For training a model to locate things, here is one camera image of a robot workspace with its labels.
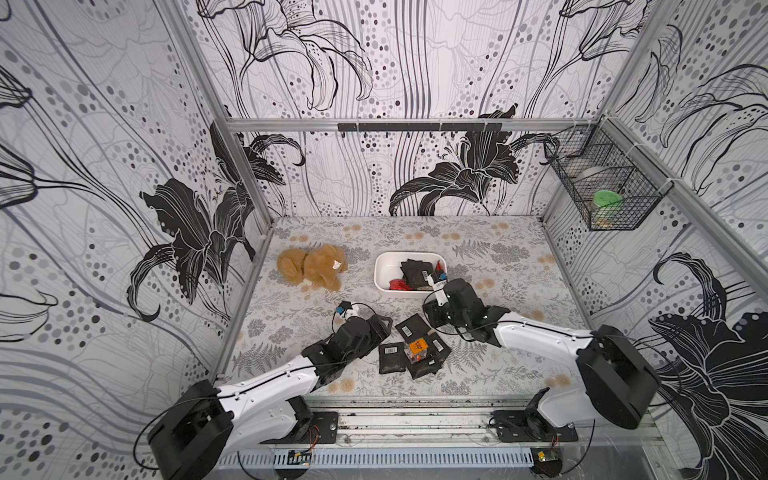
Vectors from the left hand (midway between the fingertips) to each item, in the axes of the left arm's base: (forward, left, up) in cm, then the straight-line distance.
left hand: (391, 333), depth 83 cm
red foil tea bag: (+18, -2, -3) cm, 18 cm away
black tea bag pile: (-4, -8, -4) cm, 10 cm away
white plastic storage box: (+26, +2, -6) cm, 27 cm away
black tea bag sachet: (+23, -6, -2) cm, 24 cm away
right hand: (+9, -10, +1) cm, 14 cm away
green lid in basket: (+28, -57, +27) cm, 69 cm away
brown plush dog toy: (+19, +23, +3) cm, 30 cm away
